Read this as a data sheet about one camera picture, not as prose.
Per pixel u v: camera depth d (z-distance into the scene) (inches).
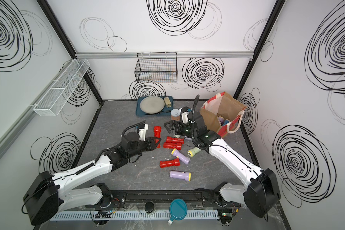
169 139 36.8
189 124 22.2
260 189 15.2
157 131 30.6
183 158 34.0
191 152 34.3
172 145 36.2
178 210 25.4
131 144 23.4
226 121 40.2
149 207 24.9
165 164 33.2
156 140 29.7
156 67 48.7
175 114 41.3
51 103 28.4
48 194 15.4
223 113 39.9
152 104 45.7
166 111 45.1
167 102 45.2
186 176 30.7
